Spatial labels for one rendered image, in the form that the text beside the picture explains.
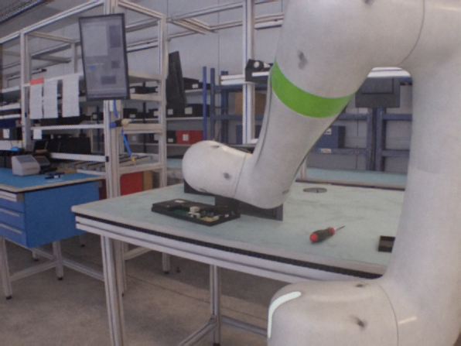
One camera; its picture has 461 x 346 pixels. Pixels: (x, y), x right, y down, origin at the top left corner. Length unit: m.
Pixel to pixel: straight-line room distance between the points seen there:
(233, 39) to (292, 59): 5.60
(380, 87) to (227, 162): 2.18
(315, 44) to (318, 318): 0.31
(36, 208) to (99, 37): 1.10
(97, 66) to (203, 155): 1.64
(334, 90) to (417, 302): 0.30
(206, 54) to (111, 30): 4.13
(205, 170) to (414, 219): 0.40
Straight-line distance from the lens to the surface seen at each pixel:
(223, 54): 6.04
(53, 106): 3.08
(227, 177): 0.70
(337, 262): 0.76
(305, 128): 0.49
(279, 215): 1.01
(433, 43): 0.42
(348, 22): 0.36
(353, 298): 0.49
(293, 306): 0.47
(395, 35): 0.39
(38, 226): 2.38
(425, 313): 0.53
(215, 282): 1.99
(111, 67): 2.23
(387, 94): 2.80
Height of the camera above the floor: 1.26
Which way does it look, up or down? 7 degrees down
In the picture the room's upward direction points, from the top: straight up
